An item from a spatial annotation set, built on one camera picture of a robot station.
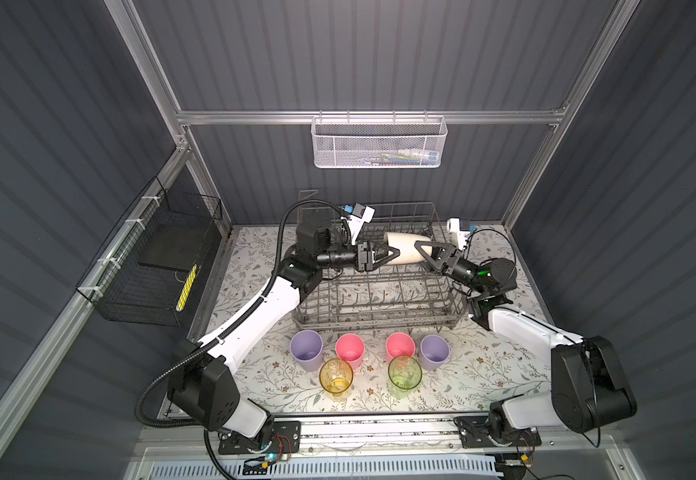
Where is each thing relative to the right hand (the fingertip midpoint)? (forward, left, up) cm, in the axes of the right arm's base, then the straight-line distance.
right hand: (416, 256), depth 69 cm
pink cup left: (-9, +16, -32) cm, 37 cm away
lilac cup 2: (-11, -8, -31) cm, 33 cm away
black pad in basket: (+7, +61, -2) cm, 62 cm away
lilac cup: (-11, +29, -26) cm, 41 cm away
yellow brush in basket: (-9, +54, -4) cm, 55 cm away
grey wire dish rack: (+10, -2, -32) cm, 34 cm away
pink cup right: (-9, +2, -29) cm, 31 cm away
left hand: (-1, +5, +2) cm, 5 cm away
